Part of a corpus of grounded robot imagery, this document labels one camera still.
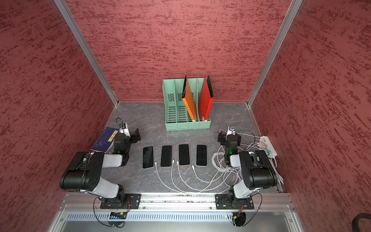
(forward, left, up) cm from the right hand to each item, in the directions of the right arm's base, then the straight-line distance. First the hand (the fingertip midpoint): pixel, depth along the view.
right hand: (227, 134), depth 95 cm
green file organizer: (+19, +35, -4) cm, 40 cm away
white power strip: (-8, -27, -3) cm, 28 cm away
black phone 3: (-13, +18, -4) cm, 23 cm away
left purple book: (-2, +84, -2) cm, 84 cm away
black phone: (-13, +41, -4) cm, 43 cm away
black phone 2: (-12, +30, -4) cm, 32 cm away
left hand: (+2, +65, +4) cm, 65 cm away
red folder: (+17, +15, +15) cm, 27 cm away
